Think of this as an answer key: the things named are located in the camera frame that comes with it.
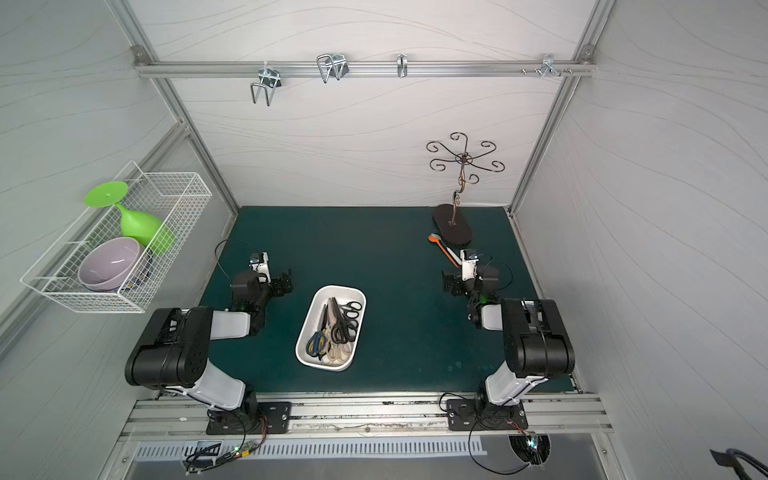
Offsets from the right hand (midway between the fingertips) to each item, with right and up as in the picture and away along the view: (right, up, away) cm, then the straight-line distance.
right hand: (459, 267), depth 96 cm
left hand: (-59, -1, -1) cm, 59 cm away
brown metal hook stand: (+1, +18, +22) cm, 29 cm away
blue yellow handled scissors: (-44, -20, -12) cm, 50 cm away
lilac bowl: (-82, +4, -34) cm, 89 cm away
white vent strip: (-51, -41, -26) cm, 70 cm away
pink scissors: (-38, -23, -12) cm, 46 cm away
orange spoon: (-5, +8, +15) cm, 18 cm away
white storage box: (-45, -8, -6) cm, 46 cm away
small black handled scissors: (-35, -13, -3) cm, 38 cm away
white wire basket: (-81, +20, -16) cm, 85 cm away
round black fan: (+12, -42, -24) cm, 50 cm away
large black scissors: (-36, -17, -10) cm, 42 cm away
